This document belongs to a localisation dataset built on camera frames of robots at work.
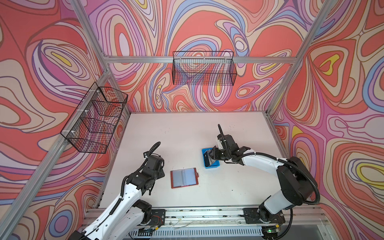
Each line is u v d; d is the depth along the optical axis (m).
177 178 0.87
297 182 0.45
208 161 0.88
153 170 0.60
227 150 0.69
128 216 0.58
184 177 0.86
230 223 0.72
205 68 0.96
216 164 0.89
